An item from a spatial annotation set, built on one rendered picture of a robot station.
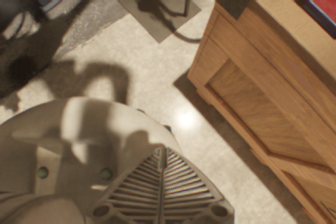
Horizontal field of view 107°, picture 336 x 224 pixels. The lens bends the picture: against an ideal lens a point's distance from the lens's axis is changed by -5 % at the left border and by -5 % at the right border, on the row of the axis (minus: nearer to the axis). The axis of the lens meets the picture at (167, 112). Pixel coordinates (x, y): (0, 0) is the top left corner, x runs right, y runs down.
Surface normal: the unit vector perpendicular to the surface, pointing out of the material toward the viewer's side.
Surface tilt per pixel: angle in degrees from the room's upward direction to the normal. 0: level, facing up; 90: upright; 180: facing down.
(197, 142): 0
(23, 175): 73
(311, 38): 0
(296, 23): 0
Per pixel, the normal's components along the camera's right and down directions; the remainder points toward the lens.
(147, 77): 0.00, -0.11
